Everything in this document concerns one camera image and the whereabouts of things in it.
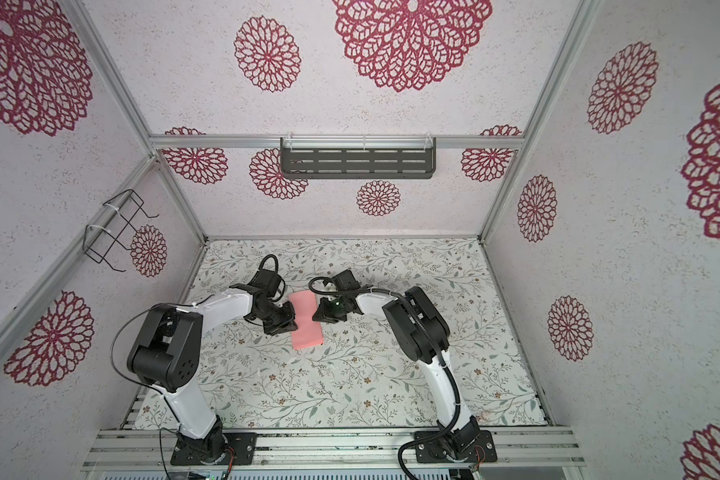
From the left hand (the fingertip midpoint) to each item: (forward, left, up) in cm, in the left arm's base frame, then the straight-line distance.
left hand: (298, 330), depth 94 cm
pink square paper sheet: (0, -3, -2) cm, 4 cm away
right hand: (+5, -5, -1) cm, 7 cm away
